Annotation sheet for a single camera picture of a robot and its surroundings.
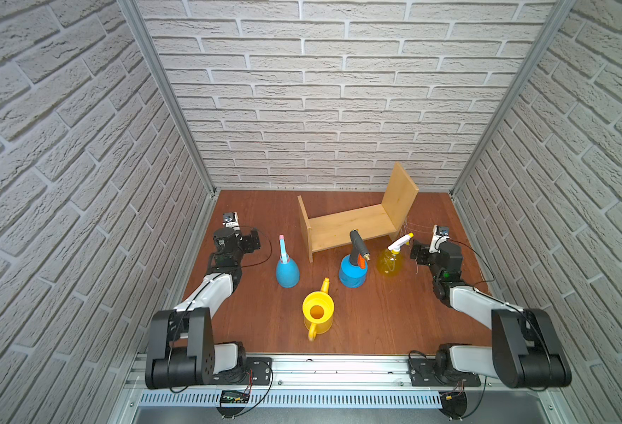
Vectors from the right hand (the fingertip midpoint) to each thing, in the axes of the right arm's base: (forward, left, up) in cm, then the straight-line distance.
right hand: (420, 238), depth 90 cm
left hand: (+6, +64, +5) cm, 64 cm away
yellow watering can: (-22, +37, -1) cm, 44 cm away
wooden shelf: (+11, +13, -4) cm, 18 cm away
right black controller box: (-46, +2, -12) cm, 48 cm away
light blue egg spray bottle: (-9, +47, -2) cm, 48 cm away
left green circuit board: (-41, +63, -13) cm, 76 cm away
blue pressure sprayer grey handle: (-10, +25, 0) cm, 27 cm away
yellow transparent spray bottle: (-4, +10, -9) cm, 15 cm away
